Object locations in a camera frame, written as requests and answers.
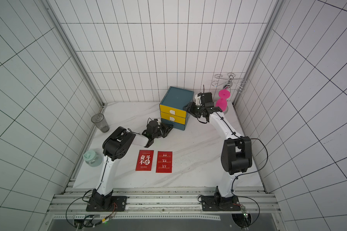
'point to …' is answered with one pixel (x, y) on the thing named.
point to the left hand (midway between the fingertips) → (174, 126)
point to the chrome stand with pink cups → (221, 104)
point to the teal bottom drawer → (176, 125)
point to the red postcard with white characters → (144, 160)
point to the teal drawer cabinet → (178, 97)
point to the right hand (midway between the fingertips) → (188, 106)
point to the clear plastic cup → (99, 120)
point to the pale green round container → (92, 158)
